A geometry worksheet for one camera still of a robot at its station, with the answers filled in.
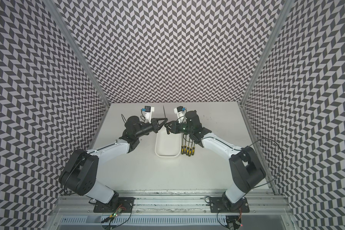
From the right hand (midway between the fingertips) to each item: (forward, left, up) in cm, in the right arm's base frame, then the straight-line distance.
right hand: (166, 127), depth 81 cm
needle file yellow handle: (+6, +1, +7) cm, 9 cm away
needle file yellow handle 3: (-3, -11, -19) cm, 22 cm away
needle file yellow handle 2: (-5, -9, -15) cm, 18 cm away
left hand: (+3, -1, +3) cm, 4 cm away
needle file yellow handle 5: (-5, -16, -18) cm, 25 cm away
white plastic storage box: (0, +1, -20) cm, 21 cm away
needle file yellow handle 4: (-5, -14, -19) cm, 24 cm away
